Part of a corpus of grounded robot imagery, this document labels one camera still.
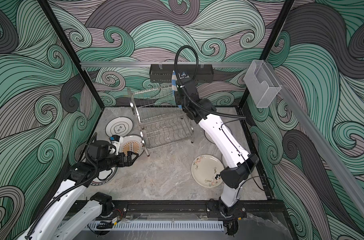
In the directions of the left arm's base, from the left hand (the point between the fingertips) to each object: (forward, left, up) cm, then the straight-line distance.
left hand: (132, 154), depth 74 cm
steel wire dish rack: (+34, -11, -14) cm, 38 cm away
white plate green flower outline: (+31, +19, -17) cm, 40 cm away
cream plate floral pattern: (-1, -40, -16) cm, 43 cm away
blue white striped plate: (+34, -21, +16) cm, 43 cm away
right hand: (+23, -26, +24) cm, 42 cm away
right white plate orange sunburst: (+21, -45, -16) cm, 52 cm away
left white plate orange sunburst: (+16, +7, -18) cm, 25 cm away
